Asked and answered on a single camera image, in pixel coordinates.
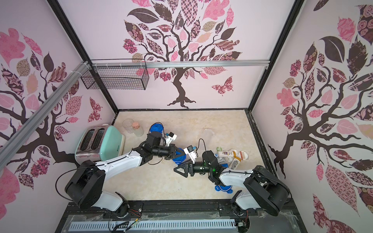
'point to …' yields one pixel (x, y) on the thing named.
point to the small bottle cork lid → (136, 125)
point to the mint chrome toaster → (99, 143)
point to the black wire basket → (117, 77)
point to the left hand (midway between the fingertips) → (183, 156)
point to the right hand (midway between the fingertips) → (175, 168)
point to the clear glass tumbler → (127, 124)
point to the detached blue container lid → (224, 188)
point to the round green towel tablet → (219, 149)
